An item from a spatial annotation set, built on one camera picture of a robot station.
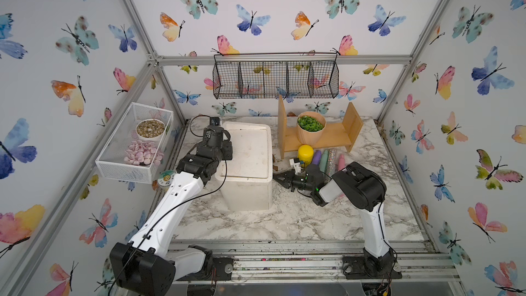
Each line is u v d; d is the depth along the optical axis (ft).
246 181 2.24
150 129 2.38
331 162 3.32
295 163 3.06
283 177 2.93
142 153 2.07
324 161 3.27
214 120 2.18
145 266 1.21
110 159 2.04
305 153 3.10
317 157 3.33
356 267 2.41
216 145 1.88
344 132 3.36
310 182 2.66
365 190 1.87
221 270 2.39
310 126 2.99
